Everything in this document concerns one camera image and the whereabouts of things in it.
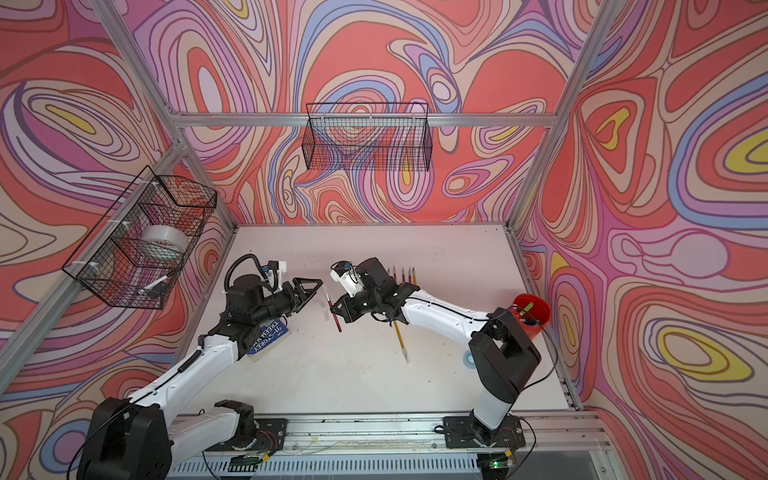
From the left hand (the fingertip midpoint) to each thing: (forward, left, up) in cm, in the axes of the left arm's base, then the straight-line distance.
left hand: (322, 288), depth 78 cm
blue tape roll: (-12, -41, -18) cm, 47 cm away
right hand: (-5, -3, -6) cm, 9 cm away
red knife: (-5, -3, -4) cm, 7 cm away
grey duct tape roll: (+8, +39, +12) cm, 41 cm away
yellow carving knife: (+18, -27, -19) cm, 38 cm away
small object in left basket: (-3, +39, +6) cm, 39 cm away
